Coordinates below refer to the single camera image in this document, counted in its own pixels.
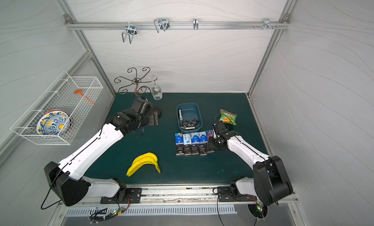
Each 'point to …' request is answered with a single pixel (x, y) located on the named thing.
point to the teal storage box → (189, 111)
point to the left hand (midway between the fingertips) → (151, 117)
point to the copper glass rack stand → (140, 90)
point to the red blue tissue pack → (209, 133)
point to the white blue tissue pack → (187, 139)
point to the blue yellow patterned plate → (55, 122)
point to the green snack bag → (228, 118)
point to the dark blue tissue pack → (178, 138)
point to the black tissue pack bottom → (190, 128)
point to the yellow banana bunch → (146, 158)
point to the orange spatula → (79, 91)
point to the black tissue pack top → (209, 149)
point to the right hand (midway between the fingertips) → (212, 143)
